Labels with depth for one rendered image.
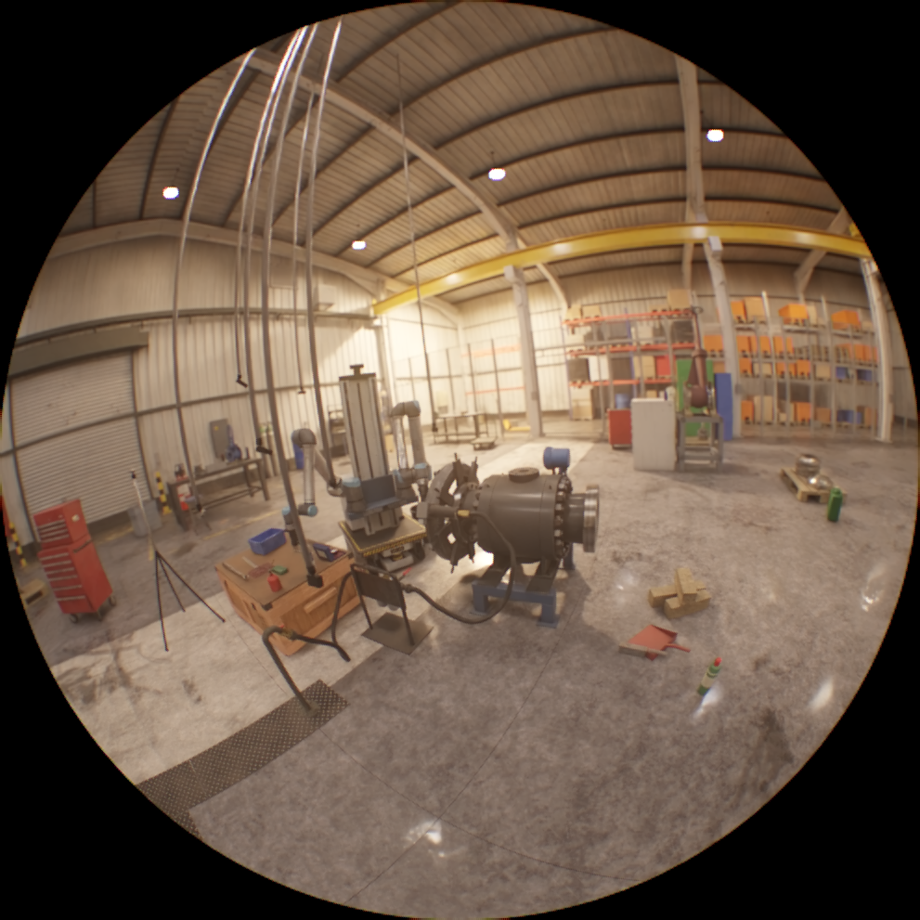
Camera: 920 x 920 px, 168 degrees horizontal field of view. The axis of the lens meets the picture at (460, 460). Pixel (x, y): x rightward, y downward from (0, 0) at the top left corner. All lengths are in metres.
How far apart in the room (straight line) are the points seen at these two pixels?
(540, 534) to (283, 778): 1.95
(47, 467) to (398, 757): 9.76
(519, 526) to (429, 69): 7.91
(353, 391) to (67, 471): 8.58
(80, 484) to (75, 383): 2.46
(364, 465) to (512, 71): 7.79
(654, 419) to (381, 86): 8.38
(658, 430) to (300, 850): 5.91
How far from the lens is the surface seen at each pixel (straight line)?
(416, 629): 2.22
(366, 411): 2.87
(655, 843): 1.55
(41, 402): 10.34
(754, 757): 1.82
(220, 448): 9.64
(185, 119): 9.12
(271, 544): 2.78
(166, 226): 11.49
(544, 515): 1.89
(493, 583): 2.11
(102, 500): 9.79
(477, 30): 7.53
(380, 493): 2.88
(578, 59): 8.02
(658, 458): 5.57
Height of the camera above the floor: 1.46
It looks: 11 degrees down
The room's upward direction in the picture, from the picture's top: 7 degrees counter-clockwise
